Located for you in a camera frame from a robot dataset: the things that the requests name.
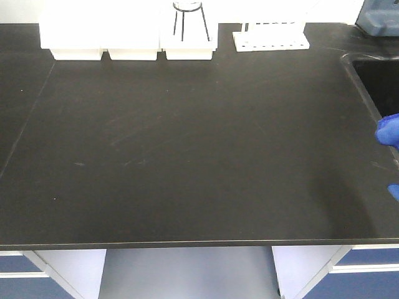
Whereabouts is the blue cloth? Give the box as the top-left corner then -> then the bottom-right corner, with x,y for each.
373,113 -> 399,202

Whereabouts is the dark-top bench with blue cabinets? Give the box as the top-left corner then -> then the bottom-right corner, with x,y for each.
0,22 -> 399,299

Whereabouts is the white plastic bin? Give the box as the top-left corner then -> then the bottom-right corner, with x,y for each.
102,6 -> 162,62
160,6 -> 218,61
39,6 -> 104,61

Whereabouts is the white test tube rack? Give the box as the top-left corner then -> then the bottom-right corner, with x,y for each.
232,21 -> 311,53

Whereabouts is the clear glass flask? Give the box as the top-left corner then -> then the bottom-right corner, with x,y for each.
174,0 -> 202,11

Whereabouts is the black bench sink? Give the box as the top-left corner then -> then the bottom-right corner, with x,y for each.
339,52 -> 399,125

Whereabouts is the grey-blue plastic device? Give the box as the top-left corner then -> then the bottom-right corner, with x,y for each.
355,0 -> 399,37

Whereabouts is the black wire tripod stand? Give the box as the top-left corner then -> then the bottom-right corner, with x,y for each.
172,1 -> 211,43

